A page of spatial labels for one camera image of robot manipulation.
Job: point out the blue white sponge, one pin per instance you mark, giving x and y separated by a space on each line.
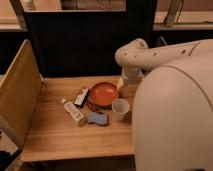
96 118

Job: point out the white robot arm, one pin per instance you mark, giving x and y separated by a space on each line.
172 115

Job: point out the orange ceramic bowl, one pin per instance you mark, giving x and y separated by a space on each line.
103 94

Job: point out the red brown snack wrapper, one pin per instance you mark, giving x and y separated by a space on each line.
93 107

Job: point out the white plastic bottle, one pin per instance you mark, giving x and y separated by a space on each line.
74 112

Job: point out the black back panel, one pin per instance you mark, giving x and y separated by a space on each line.
84 43

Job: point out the wooden side panel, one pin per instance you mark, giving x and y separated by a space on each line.
19 90

